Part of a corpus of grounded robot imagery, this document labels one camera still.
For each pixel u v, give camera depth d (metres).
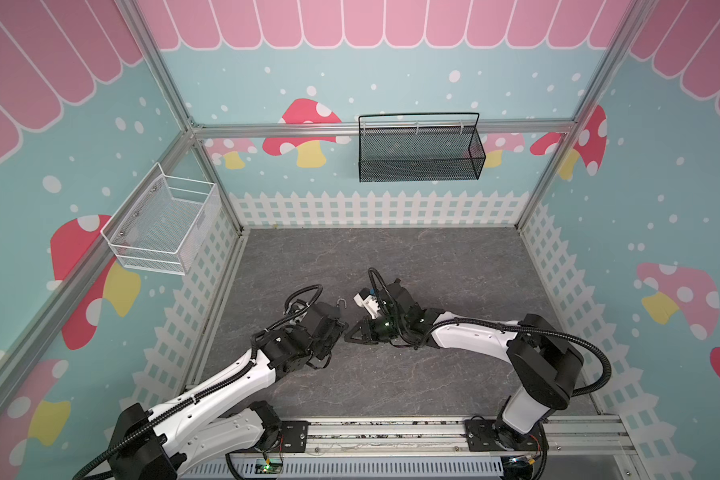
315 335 0.58
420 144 0.94
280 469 0.71
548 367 0.45
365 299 0.78
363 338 0.71
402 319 0.66
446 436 0.76
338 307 0.97
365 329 0.72
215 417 0.47
